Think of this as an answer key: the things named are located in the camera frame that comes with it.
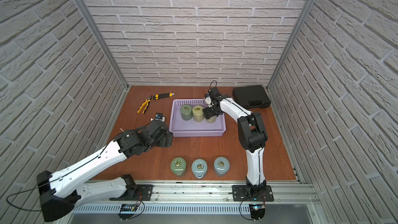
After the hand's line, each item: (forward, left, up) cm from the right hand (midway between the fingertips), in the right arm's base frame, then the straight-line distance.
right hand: (214, 112), depth 99 cm
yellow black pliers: (+15, +47, -4) cm, 50 cm away
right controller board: (-53, -15, -7) cm, 56 cm away
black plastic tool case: (+19, -32, -8) cm, 38 cm away
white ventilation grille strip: (-49, +51, -5) cm, 71 cm away
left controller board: (-49, +46, -7) cm, 68 cm away
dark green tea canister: (-1, +18, +3) cm, 18 cm away
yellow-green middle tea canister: (-2, +11, +3) cm, 11 cm away
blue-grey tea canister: (-35, +11, +4) cm, 37 cm away
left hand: (-20, +26, +13) cm, 36 cm away
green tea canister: (-34, +21, +3) cm, 40 cm away
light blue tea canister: (-35, 0, +3) cm, 35 cm away
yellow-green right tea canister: (-5, +2, -2) cm, 5 cm away
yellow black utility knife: (+21, +36, -4) cm, 42 cm away
